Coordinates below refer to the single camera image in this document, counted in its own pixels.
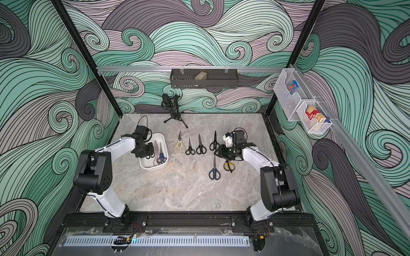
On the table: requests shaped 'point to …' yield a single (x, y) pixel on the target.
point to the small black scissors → (190, 150)
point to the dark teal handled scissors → (214, 174)
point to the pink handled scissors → (157, 153)
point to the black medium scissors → (201, 149)
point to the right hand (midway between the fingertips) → (219, 154)
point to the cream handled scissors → (180, 148)
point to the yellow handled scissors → (229, 166)
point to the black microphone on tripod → (171, 103)
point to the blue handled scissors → (162, 159)
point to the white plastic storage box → (148, 164)
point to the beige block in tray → (202, 76)
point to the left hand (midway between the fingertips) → (150, 151)
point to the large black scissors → (214, 145)
